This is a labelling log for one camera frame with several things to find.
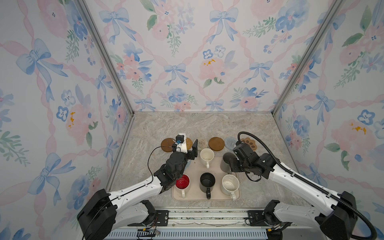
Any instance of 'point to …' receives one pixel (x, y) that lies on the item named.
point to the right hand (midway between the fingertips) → (232, 163)
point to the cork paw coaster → (251, 142)
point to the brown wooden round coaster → (216, 143)
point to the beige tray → (194, 169)
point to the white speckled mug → (230, 184)
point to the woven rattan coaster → (189, 143)
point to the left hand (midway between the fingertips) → (190, 138)
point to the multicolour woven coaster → (202, 143)
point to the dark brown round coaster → (166, 144)
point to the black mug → (206, 183)
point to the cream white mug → (207, 155)
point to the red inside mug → (182, 183)
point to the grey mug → (224, 164)
